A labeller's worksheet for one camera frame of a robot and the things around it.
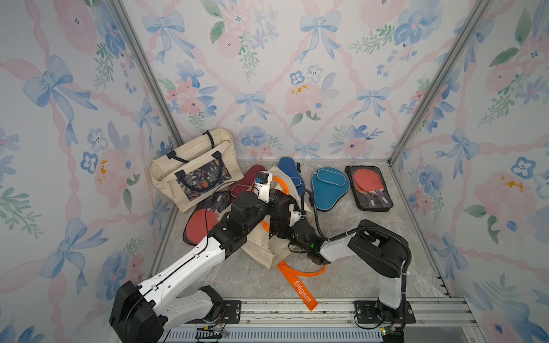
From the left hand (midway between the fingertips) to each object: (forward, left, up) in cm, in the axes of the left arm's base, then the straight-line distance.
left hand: (281, 188), depth 72 cm
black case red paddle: (+24, -46, -30) cm, 60 cm away
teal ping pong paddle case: (+22, -24, -26) cm, 42 cm away
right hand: (+2, +6, -24) cm, 24 cm away
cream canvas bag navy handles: (+18, +40, -13) cm, 46 cm away
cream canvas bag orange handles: (-14, +6, -12) cm, 20 cm away
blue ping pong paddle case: (+38, -4, -28) cm, 47 cm away
